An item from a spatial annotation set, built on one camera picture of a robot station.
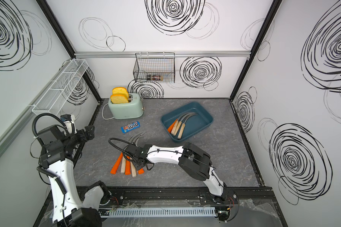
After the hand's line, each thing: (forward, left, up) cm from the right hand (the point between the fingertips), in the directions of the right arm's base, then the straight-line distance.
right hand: (138, 163), depth 83 cm
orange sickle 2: (-4, +6, -1) cm, 7 cm away
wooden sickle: (+2, +9, 0) cm, 10 cm away
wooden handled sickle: (+29, -29, -1) cm, 41 cm away
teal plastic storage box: (+32, -35, -3) cm, 48 cm away
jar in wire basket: (+44, -5, +30) cm, 53 cm away
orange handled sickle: (+25, -18, 0) cm, 31 cm away
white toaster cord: (+39, +37, -1) cm, 53 cm away
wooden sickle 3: (+26, -27, 0) cm, 38 cm away
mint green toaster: (+36, +9, +8) cm, 38 cm away
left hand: (+9, +26, +24) cm, 36 cm away
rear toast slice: (+43, +17, +20) cm, 50 cm away
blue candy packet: (+26, +11, -1) cm, 29 cm away
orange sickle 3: (-5, -2, 0) cm, 5 cm away
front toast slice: (+36, +16, +18) cm, 43 cm away
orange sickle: (-3, +14, -1) cm, 15 cm away
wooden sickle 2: (-4, +1, +9) cm, 10 cm away
